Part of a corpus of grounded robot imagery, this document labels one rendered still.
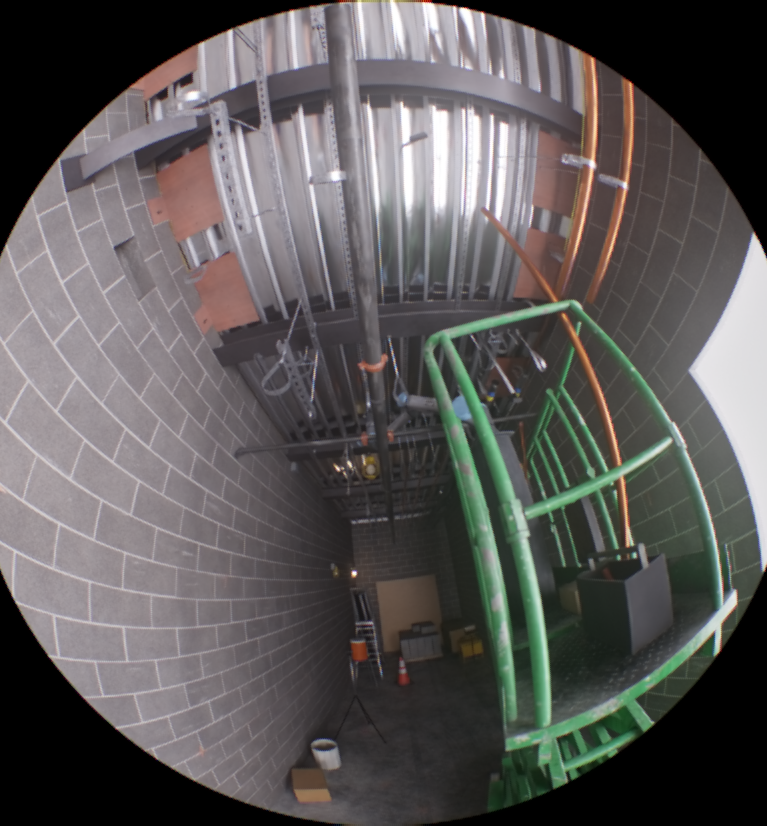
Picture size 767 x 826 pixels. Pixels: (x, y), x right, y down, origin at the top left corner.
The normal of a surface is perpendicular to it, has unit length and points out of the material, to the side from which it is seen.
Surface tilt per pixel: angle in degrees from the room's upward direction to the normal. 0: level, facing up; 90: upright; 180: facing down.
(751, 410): 90
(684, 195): 90
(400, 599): 90
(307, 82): 180
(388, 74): 180
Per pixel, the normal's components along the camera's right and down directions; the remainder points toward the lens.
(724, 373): -0.99, 0.12
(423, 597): -0.06, -0.60
